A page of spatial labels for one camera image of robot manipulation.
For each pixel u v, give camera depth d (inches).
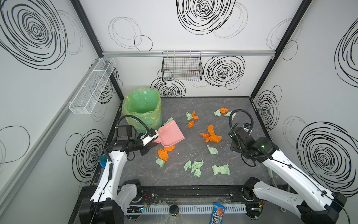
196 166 32.4
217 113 42.1
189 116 42.1
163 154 34.1
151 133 25.6
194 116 41.4
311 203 14.8
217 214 26.4
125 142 23.0
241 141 21.0
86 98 35.3
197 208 27.8
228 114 42.7
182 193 29.7
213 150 35.0
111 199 15.6
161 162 33.3
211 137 37.8
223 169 32.2
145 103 37.9
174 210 24.1
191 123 40.3
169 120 41.5
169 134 31.9
